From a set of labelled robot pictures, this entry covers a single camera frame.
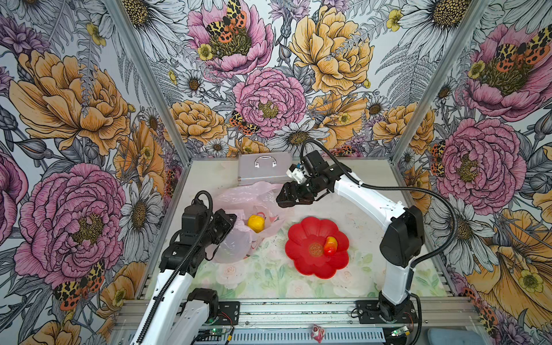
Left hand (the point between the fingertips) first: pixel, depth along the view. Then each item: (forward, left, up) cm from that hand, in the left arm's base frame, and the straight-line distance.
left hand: (238, 222), depth 75 cm
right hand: (+7, -17, -1) cm, 18 cm away
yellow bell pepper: (+8, -4, -15) cm, 18 cm away
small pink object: (-30, -26, -14) cm, 42 cm away
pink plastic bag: (+16, -2, -9) cm, 18 cm away
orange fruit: (-2, -34, -15) cm, 37 cm away
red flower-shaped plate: (-1, -25, -19) cm, 31 cm away
